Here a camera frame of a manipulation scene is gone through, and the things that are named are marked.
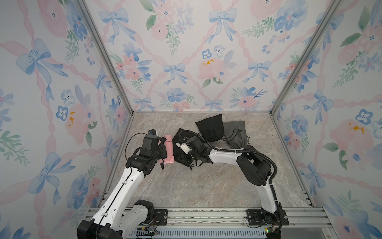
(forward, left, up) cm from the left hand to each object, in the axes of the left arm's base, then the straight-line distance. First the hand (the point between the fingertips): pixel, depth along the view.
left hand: (163, 147), depth 80 cm
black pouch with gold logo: (0, -7, -5) cm, 8 cm away
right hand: (+4, -6, -17) cm, 18 cm away
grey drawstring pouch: (+17, -44, -12) cm, 49 cm away
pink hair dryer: (-4, -4, -5) cm, 7 cm away
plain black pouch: (+22, -29, -11) cm, 38 cm away
